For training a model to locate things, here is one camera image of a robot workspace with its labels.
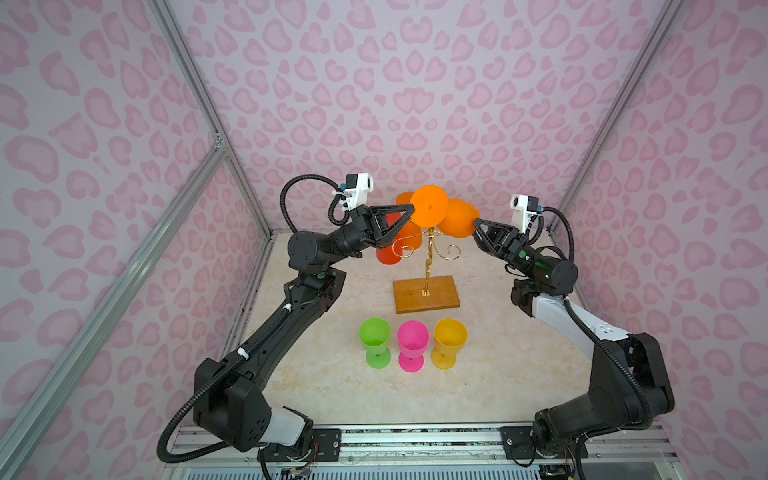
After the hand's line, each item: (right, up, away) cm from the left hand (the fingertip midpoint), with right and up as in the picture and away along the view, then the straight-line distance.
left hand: (413, 213), depth 50 cm
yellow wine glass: (+12, -29, +31) cm, 44 cm away
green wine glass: (-8, -28, +30) cm, 42 cm away
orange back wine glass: (+2, -1, +47) cm, 47 cm away
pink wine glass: (+2, -29, +29) cm, 41 cm away
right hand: (+13, -2, +10) cm, 16 cm away
